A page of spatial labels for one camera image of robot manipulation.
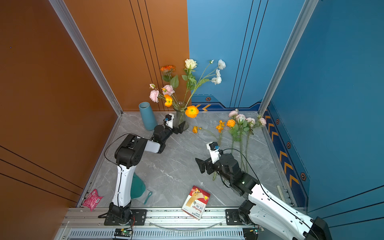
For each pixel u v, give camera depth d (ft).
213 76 2.93
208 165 2.12
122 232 2.33
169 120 2.87
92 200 2.54
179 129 3.06
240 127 3.51
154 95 2.78
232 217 2.38
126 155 2.00
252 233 2.29
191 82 2.94
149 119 3.36
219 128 3.57
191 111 2.33
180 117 3.26
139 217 2.40
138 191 2.74
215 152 2.07
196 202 2.44
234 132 3.45
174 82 3.08
